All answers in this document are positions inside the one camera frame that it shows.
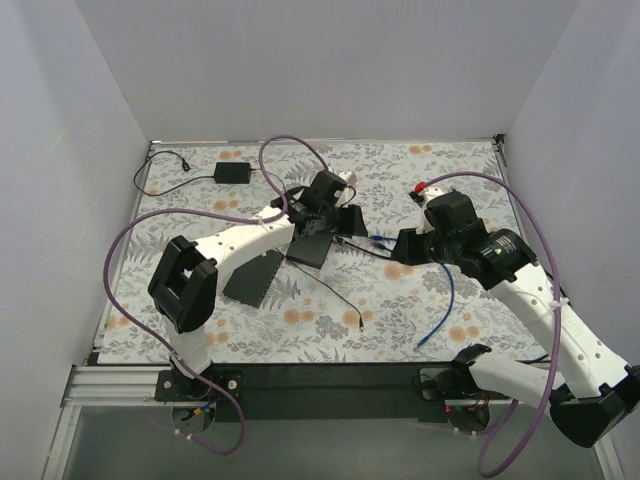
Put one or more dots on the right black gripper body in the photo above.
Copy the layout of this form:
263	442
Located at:
420	245

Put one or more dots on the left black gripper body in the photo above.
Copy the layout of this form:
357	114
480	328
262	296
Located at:
326	220

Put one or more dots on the black network switch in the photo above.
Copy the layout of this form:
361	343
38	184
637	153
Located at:
310	251
250	282

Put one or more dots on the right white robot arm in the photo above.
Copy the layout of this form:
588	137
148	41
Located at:
594	388

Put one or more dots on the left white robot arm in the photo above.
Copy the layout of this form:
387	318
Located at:
189	274

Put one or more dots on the floral patterned table mat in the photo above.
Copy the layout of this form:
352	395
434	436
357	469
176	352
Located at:
328	301

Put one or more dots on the black power adapter brick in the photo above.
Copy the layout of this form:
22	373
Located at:
236	173

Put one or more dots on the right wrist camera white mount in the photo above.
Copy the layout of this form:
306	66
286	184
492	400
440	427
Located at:
422	194

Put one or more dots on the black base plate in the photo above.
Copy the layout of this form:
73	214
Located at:
426	391

